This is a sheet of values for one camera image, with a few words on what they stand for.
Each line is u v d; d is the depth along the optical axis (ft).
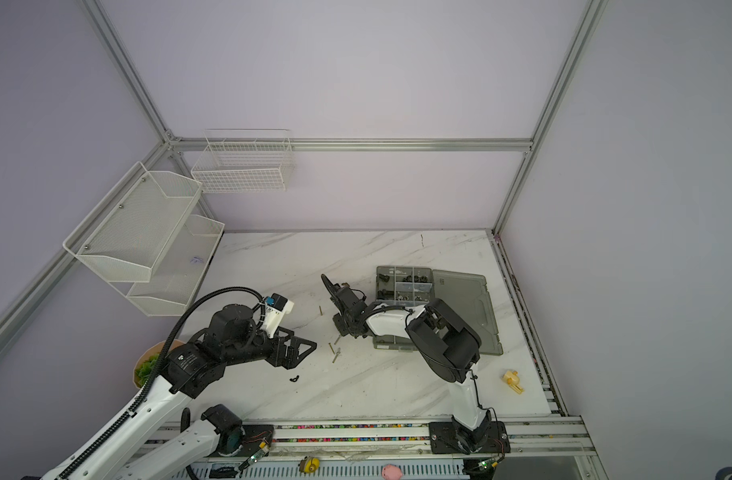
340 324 2.88
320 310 3.22
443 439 2.40
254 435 2.41
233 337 1.79
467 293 3.33
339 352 2.90
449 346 1.66
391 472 2.25
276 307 2.06
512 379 2.62
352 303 2.47
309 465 2.25
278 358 1.98
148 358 2.51
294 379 2.74
